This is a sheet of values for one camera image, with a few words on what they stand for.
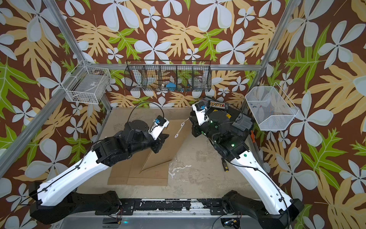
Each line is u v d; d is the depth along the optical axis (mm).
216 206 749
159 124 516
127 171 862
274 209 374
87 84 858
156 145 543
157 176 844
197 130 573
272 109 822
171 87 942
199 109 532
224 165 877
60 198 394
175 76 917
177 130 678
